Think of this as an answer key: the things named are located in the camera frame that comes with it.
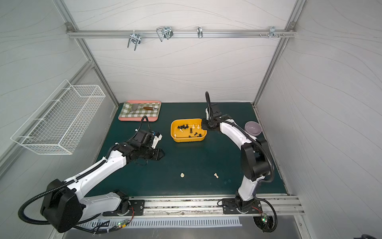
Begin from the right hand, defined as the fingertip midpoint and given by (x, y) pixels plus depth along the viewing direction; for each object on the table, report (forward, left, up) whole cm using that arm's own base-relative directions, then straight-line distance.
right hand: (204, 123), depth 92 cm
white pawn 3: (+5, +4, -12) cm, 13 cm away
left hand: (-21, +23, -2) cm, 31 cm away
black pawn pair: (+6, +12, -11) cm, 18 cm away
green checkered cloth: (+19, +54, -10) cm, 58 cm away
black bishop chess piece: (+5, +14, -12) cm, 19 cm away
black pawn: (0, +6, -12) cm, 13 cm away
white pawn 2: (+5, +8, -11) cm, 14 cm away
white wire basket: (-18, +69, +20) cm, 74 cm away
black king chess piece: (+2, +9, -12) cm, 16 cm away
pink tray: (+11, +49, -12) cm, 52 cm away
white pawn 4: (-29, +12, -12) cm, 33 cm away
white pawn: (+3, +17, -12) cm, 21 cm away
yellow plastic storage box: (+3, +12, -12) cm, 17 cm away
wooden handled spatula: (+24, +56, -11) cm, 62 cm away
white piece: (-27, -7, -13) cm, 31 cm away
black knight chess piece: (-1, +3, -12) cm, 13 cm away
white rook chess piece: (-3, +20, -10) cm, 22 cm away
